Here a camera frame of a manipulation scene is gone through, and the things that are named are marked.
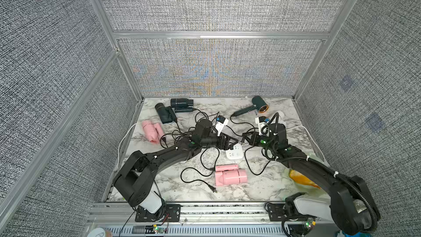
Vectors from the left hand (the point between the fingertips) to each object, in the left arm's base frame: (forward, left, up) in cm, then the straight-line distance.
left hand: (236, 139), depth 78 cm
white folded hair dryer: (+21, -33, -14) cm, 42 cm away
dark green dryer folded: (+28, +40, -14) cm, 51 cm away
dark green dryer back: (+35, +30, -14) cm, 48 cm away
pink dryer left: (+15, +46, -14) cm, 50 cm away
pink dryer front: (-12, +5, -12) cm, 18 cm away
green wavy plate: (-19, -26, -17) cm, 36 cm away
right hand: (+5, -4, -1) cm, 7 cm away
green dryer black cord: (+22, -9, -18) cm, 29 cm away
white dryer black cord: (-7, -17, -17) cm, 25 cm away
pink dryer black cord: (-10, +17, -18) cm, 27 cm away
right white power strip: (0, -2, -15) cm, 15 cm away
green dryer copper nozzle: (+30, -24, -14) cm, 41 cm away
